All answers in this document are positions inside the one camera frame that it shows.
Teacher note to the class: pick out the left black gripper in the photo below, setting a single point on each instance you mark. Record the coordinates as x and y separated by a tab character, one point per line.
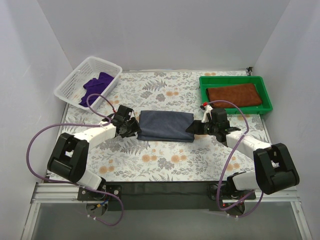
128	127

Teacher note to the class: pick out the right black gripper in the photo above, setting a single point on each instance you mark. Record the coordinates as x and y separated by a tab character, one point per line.
204	127

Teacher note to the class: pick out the grey cloth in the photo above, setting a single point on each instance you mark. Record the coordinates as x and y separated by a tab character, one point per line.
165	126

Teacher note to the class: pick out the brown towel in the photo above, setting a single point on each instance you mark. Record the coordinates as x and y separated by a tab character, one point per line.
241	95

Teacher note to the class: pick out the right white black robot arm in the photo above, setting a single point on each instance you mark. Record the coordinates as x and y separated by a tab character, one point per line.
274	169

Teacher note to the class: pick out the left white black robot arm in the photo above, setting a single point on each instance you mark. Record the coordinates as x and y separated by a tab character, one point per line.
69	156

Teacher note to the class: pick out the floral table mat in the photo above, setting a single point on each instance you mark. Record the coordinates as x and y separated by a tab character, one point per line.
133	160

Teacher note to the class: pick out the green plastic tray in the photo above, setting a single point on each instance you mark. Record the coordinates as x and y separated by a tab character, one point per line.
206	82

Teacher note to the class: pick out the purple cloth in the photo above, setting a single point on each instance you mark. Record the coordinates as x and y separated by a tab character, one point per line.
96	86

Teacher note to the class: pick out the white plastic basket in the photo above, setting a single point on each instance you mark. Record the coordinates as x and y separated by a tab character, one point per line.
71	90

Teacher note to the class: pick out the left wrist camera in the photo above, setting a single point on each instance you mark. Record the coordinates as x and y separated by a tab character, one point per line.
123	114

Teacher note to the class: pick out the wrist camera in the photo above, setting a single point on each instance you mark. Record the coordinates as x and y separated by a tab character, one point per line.
215	116
123	114

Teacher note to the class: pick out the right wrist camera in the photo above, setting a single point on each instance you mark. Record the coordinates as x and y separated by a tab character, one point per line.
215	116

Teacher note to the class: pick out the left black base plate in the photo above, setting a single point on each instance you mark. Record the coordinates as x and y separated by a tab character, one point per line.
89	195

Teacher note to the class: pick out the aluminium frame rail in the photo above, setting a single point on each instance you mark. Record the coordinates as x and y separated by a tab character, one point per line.
68	193

